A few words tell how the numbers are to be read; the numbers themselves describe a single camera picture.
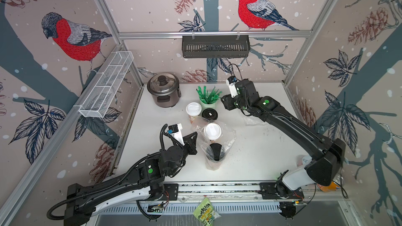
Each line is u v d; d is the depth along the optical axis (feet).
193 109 2.79
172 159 1.60
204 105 2.97
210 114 2.69
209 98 2.86
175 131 1.97
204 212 2.24
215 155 2.22
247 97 1.81
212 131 2.49
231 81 2.16
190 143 1.96
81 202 1.45
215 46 3.40
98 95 2.40
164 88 3.15
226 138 2.50
